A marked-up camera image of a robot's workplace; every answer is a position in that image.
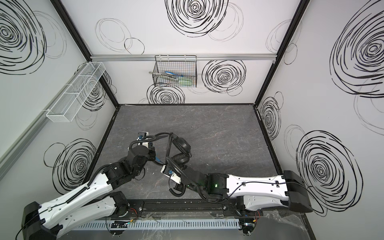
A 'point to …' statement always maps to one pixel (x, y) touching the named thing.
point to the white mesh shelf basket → (67, 102)
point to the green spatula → (181, 80)
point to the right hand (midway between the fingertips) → (168, 172)
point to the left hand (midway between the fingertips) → (153, 144)
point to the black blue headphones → (182, 157)
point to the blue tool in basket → (170, 73)
